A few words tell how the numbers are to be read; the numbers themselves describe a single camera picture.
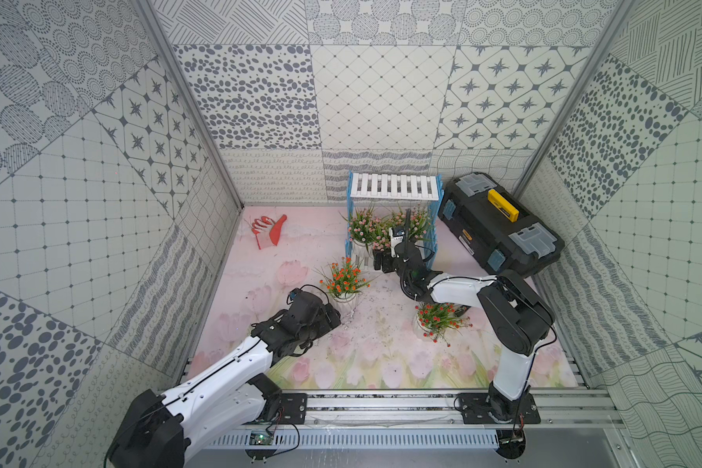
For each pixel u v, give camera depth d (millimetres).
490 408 670
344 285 811
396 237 832
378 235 906
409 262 727
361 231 919
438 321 748
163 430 392
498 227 925
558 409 766
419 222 932
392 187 882
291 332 614
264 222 1145
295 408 734
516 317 489
